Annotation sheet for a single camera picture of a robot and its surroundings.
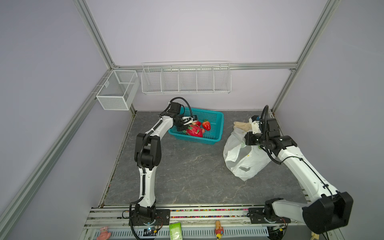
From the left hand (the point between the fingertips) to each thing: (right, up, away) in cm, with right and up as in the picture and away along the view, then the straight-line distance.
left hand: (186, 122), depth 101 cm
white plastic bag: (+30, -19, -28) cm, 45 cm away
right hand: (+34, -8, -20) cm, 40 cm away
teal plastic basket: (+17, -10, +5) cm, 20 cm away
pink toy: (-35, -52, -33) cm, 71 cm away
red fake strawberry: (+14, -2, +8) cm, 16 cm away
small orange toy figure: (+17, -50, -32) cm, 62 cm away
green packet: (-3, -51, -32) cm, 60 cm away
